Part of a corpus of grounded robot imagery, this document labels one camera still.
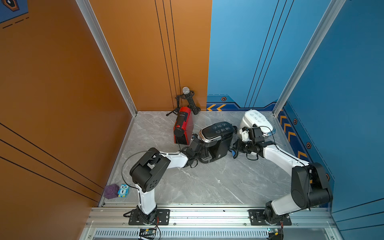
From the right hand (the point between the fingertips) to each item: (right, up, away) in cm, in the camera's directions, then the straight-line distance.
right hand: (232, 145), depth 91 cm
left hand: (-16, -3, +5) cm, 17 cm away
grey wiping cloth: (0, -3, -3) cm, 5 cm away
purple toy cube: (-66, -22, -13) cm, 71 cm away
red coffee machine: (-30, +10, -2) cm, 32 cm away
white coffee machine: (+11, +17, -4) cm, 21 cm away
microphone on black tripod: (-27, +33, +9) cm, 43 cm away
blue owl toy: (-62, -24, -10) cm, 67 cm away
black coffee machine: (-12, +6, -15) cm, 20 cm away
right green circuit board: (+16, -39, -19) cm, 46 cm away
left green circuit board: (-46, -41, -18) cm, 64 cm away
